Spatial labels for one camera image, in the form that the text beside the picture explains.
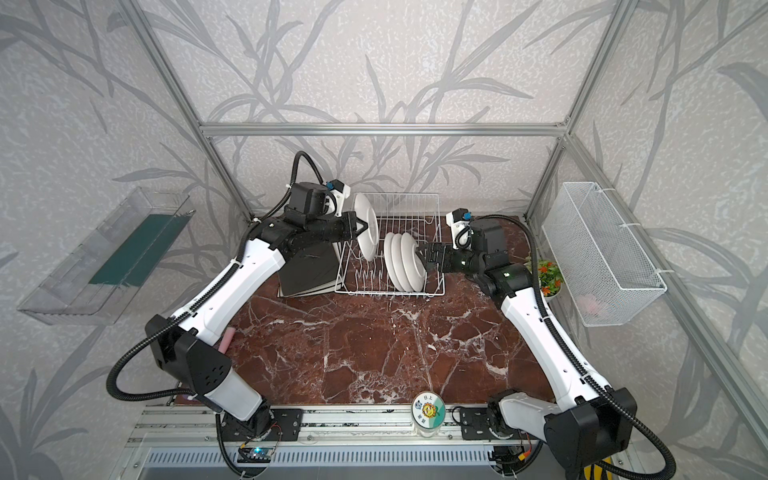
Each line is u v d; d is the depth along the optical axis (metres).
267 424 0.70
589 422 0.37
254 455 0.72
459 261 0.64
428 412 0.68
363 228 0.75
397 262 0.87
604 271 0.61
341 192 0.69
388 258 0.87
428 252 0.65
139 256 0.63
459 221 0.65
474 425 0.73
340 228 0.67
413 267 0.90
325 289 0.96
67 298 0.60
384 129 0.98
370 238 0.79
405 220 1.18
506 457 0.77
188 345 0.41
